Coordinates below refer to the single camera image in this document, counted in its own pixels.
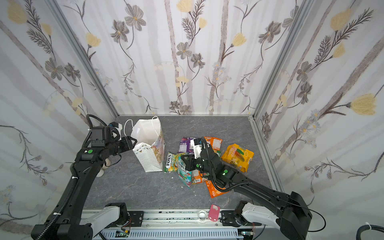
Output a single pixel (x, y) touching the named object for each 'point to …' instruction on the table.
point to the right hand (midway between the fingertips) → (177, 154)
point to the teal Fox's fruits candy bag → (184, 175)
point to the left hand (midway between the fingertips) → (131, 137)
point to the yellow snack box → (238, 156)
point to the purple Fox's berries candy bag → (184, 146)
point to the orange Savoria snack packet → (197, 177)
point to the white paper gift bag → (150, 148)
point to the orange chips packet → (213, 192)
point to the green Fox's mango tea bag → (172, 164)
